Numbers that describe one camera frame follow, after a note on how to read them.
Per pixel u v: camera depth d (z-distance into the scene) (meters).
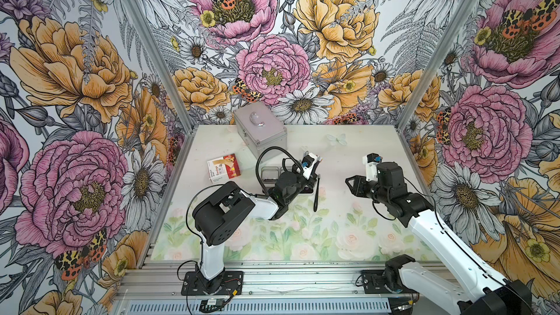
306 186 0.80
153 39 0.88
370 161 0.71
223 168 0.99
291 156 0.72
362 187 0.70
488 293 0.39
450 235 0.47
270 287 0.75
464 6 0.79
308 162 0.72
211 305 0.73
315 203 0.94
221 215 0.49
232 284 0.74
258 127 1.03
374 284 0.74
